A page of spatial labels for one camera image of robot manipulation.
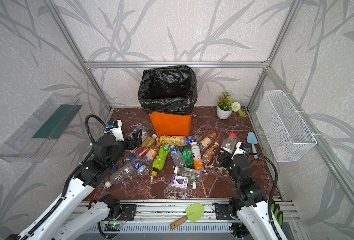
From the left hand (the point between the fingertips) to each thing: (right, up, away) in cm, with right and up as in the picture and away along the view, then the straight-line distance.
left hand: (136, 127), depth 71 cm
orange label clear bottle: (+3, -17, +18) cm, 25 cm away
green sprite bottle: (+25, -18, +18) cm, 35 cm away
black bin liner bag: (+12, +23, +29) cm, 39 cm away
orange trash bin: (+11, +1, +27) cm, 29 cm away
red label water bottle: (+46, -9, +5) cm, 48 cm away
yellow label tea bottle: (+15, -9, +22) cm, 28 cm away
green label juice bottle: (+9, -19, +16) cm, 27 cm away
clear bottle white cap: (-11, -26, +12) cm, 31 cm away
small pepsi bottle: (+28, -9, +27) cm, 40 cm away
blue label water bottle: (+19, -19, +20) cm, 34 cm away
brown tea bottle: (+37, -18, +17) cm, 45 cm away
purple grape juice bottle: (+20, -30, +10) cm, 37 cm away
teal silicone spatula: (+70, -10, +32) cm, 77 cm away
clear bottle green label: (+28, -28, +16) cm, 43 cm away
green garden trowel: (+29, -43, +4) cm, 52 cm away
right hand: (+43, -10, +6) cm, 44 cm away
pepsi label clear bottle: (-2, -24, +14) cm, 27 cm away
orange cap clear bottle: (+37, -10, +24) cm, 46 cm away
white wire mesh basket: (+67, -3, -9) cm, 67 cm away
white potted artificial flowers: (+53, +13, +38) cm, 66 cm away
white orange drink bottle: (+31, -22, +15) cm, 41 cm away
